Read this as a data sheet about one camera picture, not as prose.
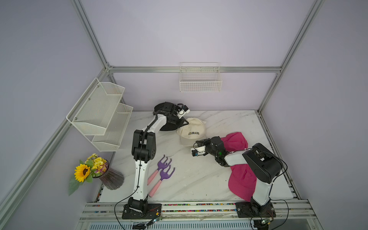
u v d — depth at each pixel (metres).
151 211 0.74
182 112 0.89
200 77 0.95
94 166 0.64
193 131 0.98
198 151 0.82
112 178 0.74
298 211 0.74
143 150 0.61
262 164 0.51
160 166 0.91
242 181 0.80
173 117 0.88
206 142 0.84
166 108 0.84
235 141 0.98
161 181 0.83
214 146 0.75
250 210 0.73
